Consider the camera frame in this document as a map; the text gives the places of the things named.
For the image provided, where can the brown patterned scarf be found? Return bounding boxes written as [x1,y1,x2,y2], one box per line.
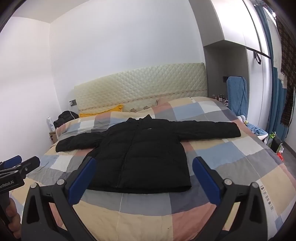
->
[275,14,296,128]

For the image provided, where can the floral pillow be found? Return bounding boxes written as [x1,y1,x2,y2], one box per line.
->
[124,100,162,113]

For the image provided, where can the blue curtain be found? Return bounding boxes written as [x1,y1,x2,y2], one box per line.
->
[256,5,290,140]

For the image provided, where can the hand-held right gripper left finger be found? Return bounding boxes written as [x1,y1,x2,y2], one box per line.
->
[21,157,97,241]

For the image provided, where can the white charging cable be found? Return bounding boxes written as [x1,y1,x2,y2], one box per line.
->
[68,104,79,118]

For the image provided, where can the checkered bed quilt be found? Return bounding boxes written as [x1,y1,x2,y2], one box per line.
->
[26,96,296,241]

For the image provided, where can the person's left hand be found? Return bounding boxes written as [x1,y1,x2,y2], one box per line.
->
[4,199,22,240]

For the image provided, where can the cream quilted headboard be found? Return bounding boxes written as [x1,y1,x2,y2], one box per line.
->
[74,62,208,114]

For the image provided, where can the black puffer jacket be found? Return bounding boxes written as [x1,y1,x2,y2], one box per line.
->
[55,114,241,194]

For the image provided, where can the yellow pillow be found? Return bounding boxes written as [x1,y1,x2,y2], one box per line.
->
[79,104,125,118]

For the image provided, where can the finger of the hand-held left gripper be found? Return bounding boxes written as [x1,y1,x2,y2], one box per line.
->
[0,156,41,180]
[0,155,23,171]

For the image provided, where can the white wardrobe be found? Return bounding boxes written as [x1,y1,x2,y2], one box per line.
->
[188,0,274,139]

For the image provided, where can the black box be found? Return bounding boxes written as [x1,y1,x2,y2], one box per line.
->
[269,137,283,152]

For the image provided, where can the white spray bottle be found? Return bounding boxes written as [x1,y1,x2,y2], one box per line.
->
[47,116,56,132]

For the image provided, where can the blue cloth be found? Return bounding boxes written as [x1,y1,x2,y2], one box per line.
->
[246,124,269,138]

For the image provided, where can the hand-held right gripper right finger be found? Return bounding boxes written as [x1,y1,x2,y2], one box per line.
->
[192,157,270,241]

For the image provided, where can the black clothes rod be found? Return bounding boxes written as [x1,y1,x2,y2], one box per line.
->
[245,46,271,58]

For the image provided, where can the black bag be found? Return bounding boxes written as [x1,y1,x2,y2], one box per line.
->
[54,111,80,128]

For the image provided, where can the black clothes hanger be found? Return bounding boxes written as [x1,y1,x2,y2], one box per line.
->
[252,51,262,66]

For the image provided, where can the red plastic item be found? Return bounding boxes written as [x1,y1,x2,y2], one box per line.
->
[276,144,285,161]

